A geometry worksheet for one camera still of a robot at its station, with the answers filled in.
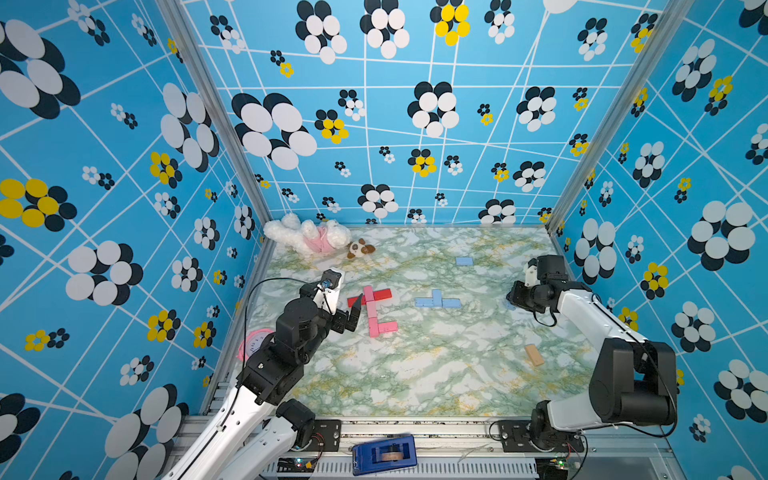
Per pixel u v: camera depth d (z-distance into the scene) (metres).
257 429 0.46
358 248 1.08
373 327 0.92
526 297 0.78
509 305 0.87
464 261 1.09
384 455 0.67
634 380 0.43
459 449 0.72
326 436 0.74
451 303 0.98
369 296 0.99
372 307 0.96
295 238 1.05
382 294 1.00
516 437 0.72
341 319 0.61
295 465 0.72
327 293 0.56
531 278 0.82
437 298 0.99
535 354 0.87
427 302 0.98
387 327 0.92
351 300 1.01
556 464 0.70
